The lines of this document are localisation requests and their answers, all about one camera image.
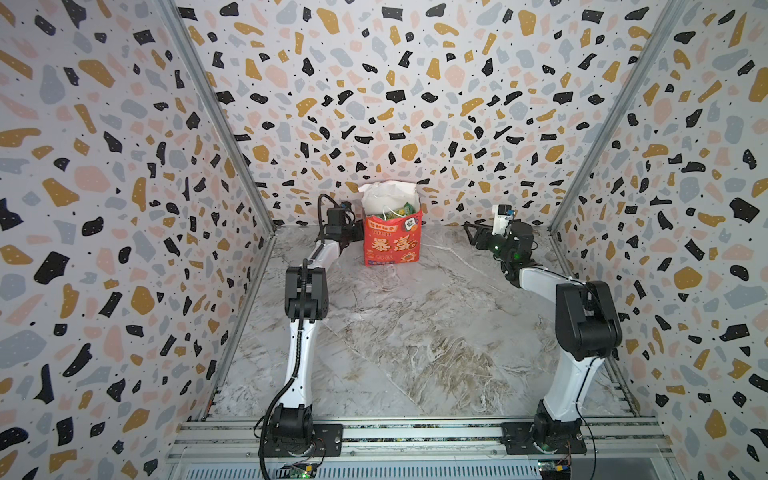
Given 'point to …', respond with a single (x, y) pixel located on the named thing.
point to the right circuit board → (550, 470)
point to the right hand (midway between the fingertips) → (469, 218)
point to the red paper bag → (392, 222)
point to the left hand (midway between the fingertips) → (369, 222)
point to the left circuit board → (298, 470)
